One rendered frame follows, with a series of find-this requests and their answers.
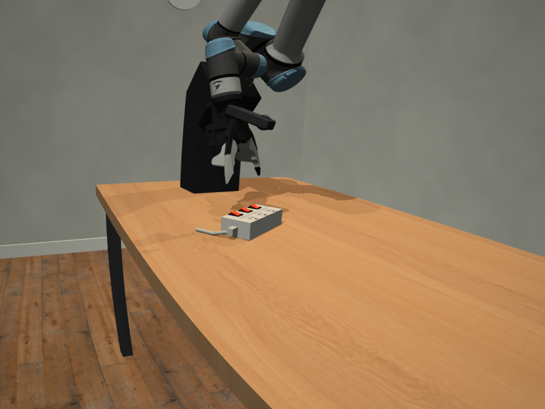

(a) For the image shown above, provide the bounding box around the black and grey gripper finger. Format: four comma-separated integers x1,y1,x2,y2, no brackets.
211,125,237,184
235,130,261,176

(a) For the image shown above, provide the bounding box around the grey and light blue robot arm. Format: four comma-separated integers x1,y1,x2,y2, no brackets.
202,0,326,130

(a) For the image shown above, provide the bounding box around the white power strip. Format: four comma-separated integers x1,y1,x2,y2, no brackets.
195,204,283,241

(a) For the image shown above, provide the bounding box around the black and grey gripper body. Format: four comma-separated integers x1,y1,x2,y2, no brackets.
205,94,250,147

